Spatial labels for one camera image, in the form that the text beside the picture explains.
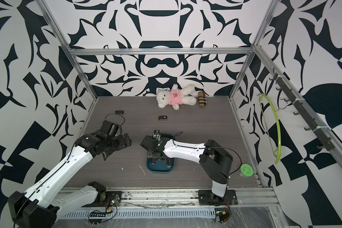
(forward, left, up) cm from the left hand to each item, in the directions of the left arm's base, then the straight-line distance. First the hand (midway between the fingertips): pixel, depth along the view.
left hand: (124, 140), depth 79 cm
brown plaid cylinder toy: (+41, -52, -12) cm, 67 cm away
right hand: (-2, -14, -9) cm, 17 cm away
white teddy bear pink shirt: (+40, -31, -8) cm, 51 cm away
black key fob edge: (+25, -20, -13) cm, 35 cm away
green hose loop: (+1, -75, +18) cm, 77 cm away
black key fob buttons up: (+31, +12, -13) cm, 36 cm away
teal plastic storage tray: (-9, -20, -15) cm, 27 cm away
